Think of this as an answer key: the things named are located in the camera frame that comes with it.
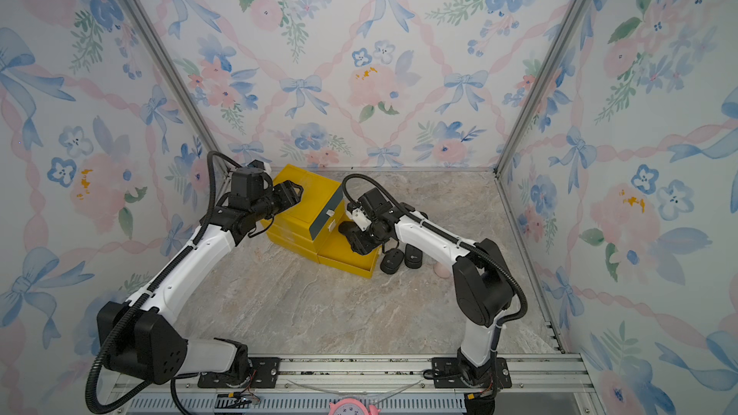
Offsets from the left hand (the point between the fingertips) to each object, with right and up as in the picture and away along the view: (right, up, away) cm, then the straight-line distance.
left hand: (297, 191), depth 82 cm
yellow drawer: (+10, -19, +10) cm, 24 cm away
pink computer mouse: (+43, -25, +11) cm, 51 cm away
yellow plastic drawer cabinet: (+3, -10, -4) cm, 11 cm away
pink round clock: (+16, -51, -14) cm, 56 cm away
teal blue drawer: (+10, -2, +4) cm, 12 cm away
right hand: (+19, -15, +7) cm, 25 cm away
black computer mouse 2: (+34, -21, +11) cm, 42 cm away
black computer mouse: (+27, -22, +10) cm, 37 cm away
